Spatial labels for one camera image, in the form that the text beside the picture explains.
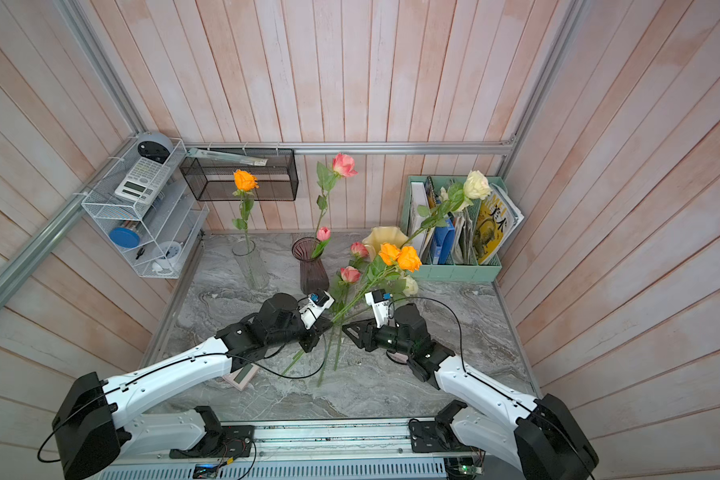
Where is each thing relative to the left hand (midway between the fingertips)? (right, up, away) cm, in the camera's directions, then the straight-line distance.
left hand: (327, 326), depth 78 cm
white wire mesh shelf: (-45, +26, +4) cm, 52 cm away
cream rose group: (+27, +9, +22) cm, 36 cm away
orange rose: (+16, +19, -3) cm, 25 cm away
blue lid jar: (-54, +24, 0) cm, 59 cm away
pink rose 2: (+6, +12, +23) cm, 27 cm away
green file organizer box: (+40, +28, +16) cm, 51 cm away
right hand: (+5, 0, 0) cm, 5 cm away
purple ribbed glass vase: (-7, +13, +21) cm, 25 cm away
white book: (+26, +28, +6) cm, 39 cm away
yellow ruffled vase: (+16, +25, +14) cm, 33 cm away
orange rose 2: (+20, +18, -4) cm, 27 cm away
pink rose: (+9, +22, +33) cm, 40 cm away
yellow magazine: (+55, +31, +20) cm, 66 cm away
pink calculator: (-25, -15, +5) cm, 29 cm away
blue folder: (+36, +23, +18) cm, 47 cm away
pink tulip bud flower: (-1, +24, 0) cm, 24 cm away
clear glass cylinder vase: (-27, +16, +18) cm, 36 cm away
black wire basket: (-44, +46, +27) cm, 69 cm away
